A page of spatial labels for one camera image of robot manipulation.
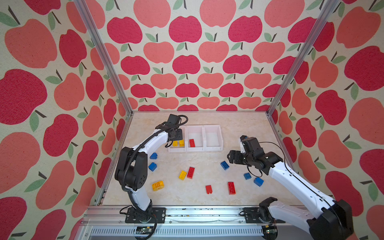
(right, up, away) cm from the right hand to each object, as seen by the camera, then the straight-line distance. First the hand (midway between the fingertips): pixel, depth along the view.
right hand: (237, 155), depth 82 cm
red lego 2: (-26, -12, +6) cm, 29 cm away
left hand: (-33, +10, +12) cm, 37 cm away
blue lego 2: (+13, -15, +2) cm, 20 cm away
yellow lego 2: (-32, +5, +16) cm, 36 cm away
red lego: (-25, +4, +19) cm, 32 cm away
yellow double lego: (-44, -16, -2) cm, 47 cm away
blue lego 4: (-50, -3, +13) cm, 52 cm away
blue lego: (-5, -8, +9) cm, 13 cm away
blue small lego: (+8, -14, +6) cm, 17 cm away
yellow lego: (-37, +5, +17) cm, 40 cm away
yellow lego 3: (-31, -13, +6) cm, 34 cm away
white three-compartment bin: (-20, +8, +20) cm, 29 cm away
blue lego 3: (-49, -8, +8) cm, 51 cm away
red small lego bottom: (-16, -19, 0) cm, 24 cm away
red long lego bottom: (-3, -18, 0) cm, 18 cm away
